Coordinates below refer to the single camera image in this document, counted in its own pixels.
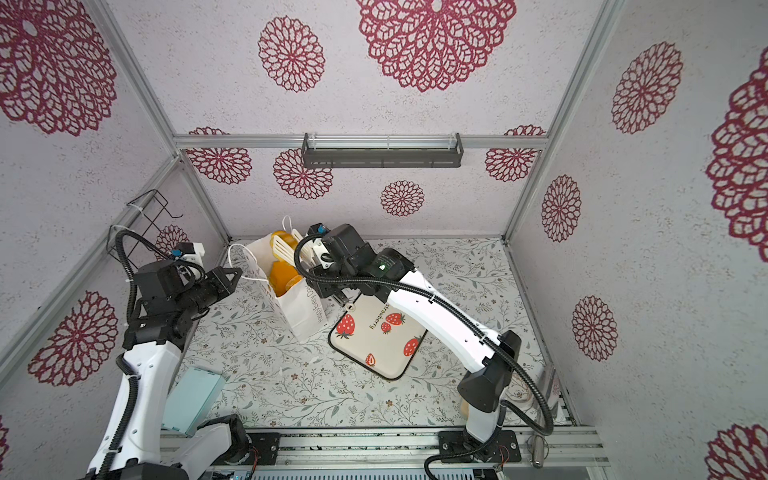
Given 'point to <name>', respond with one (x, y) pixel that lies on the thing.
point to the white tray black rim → (373, 334)
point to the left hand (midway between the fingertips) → (241, 276)
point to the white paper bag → (296, 306)
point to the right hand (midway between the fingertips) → (312, 271)
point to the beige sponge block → (465, 408)
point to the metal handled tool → (538, 453)
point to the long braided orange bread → (283, 277)
